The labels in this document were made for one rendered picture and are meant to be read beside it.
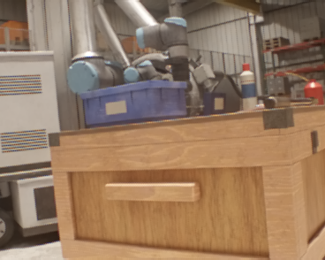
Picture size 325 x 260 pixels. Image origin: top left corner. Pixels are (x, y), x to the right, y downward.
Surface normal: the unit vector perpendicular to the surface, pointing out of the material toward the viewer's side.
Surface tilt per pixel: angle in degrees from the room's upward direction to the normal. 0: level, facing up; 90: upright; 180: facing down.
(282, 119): 90
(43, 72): 90
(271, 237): 90
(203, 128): 90
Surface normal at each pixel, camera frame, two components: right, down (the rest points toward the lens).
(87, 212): -0.55, 0.06
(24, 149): 0.49, -0.04
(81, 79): -0.33, 0.13
